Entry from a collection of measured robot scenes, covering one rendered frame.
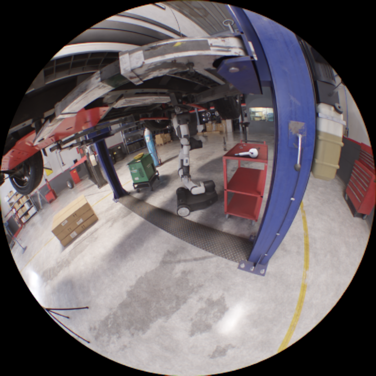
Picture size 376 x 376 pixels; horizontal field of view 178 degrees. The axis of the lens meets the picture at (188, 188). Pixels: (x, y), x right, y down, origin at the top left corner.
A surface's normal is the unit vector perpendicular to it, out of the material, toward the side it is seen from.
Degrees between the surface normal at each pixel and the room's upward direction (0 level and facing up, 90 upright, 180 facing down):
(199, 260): 0
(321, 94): 90
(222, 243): 0
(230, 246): 0
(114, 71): 90
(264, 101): 90
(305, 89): 90
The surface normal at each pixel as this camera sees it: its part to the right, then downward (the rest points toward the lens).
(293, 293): -0.18, -0.85
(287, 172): -0.57, 0.50
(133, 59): 0.05, 0.50
